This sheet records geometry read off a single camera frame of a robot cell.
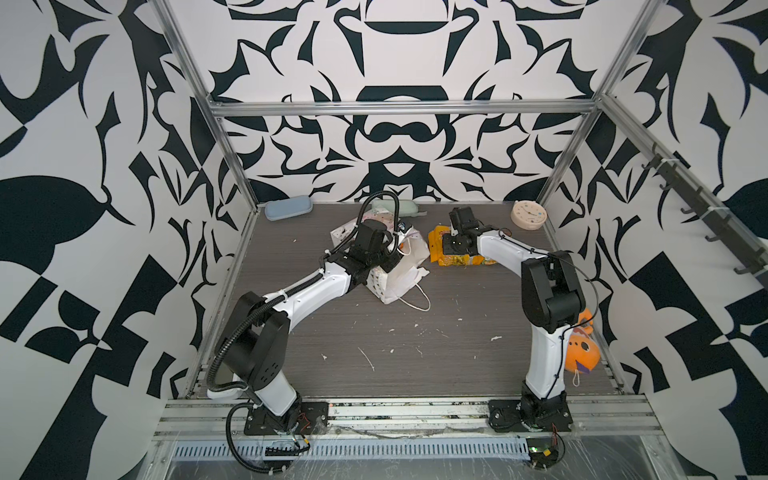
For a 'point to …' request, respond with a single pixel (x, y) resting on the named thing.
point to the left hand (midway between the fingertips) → (397, 235)
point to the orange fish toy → (583, 352)
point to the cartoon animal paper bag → (401, 281)
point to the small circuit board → (542, 451)
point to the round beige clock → (528, 215)
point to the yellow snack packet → (437, 256)
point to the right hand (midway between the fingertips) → (451, 240)
